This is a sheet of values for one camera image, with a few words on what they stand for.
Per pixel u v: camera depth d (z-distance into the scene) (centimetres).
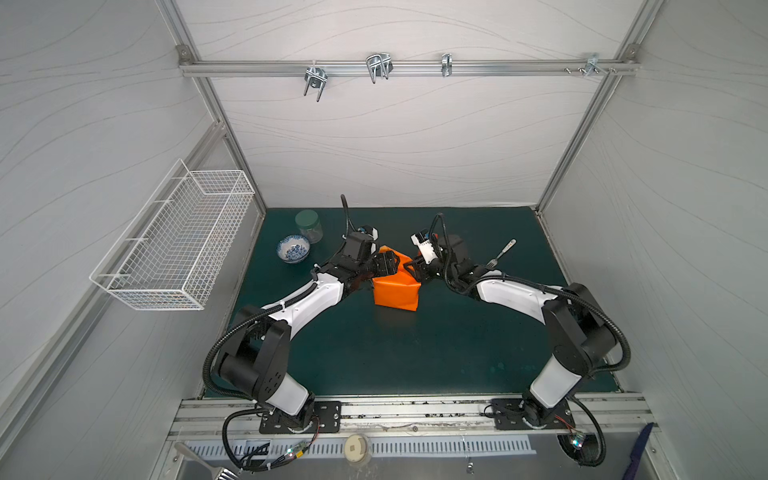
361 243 68
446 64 78
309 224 104
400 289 86
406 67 78
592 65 77
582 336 47
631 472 67
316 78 80
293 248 107
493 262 104
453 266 70
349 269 67
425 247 80
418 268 78
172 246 69
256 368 43
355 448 61
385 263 77
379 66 77
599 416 73
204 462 67
